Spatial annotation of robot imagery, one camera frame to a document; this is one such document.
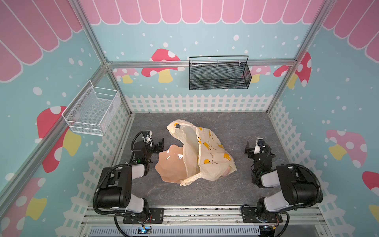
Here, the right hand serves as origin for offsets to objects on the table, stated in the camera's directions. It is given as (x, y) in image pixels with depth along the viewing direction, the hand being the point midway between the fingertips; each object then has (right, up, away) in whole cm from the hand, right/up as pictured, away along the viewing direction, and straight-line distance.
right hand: (256, 142), depth 89 cm
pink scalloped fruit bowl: (-52, -15, +2) cm, 54 cm away
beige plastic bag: (-32, -6, -13) cm, 35 cm away
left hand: (-62, +1, +4) cm, 62 cm away
